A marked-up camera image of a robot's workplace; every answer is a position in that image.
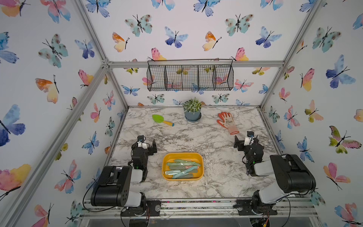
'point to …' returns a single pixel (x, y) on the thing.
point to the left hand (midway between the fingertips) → (147, 139)
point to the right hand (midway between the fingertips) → (245, 135)
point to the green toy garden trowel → (159, 119)
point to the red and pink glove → (229, 123)
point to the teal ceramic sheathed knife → (178, 175)
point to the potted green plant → (192, 109)
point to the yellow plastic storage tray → (183, 166)
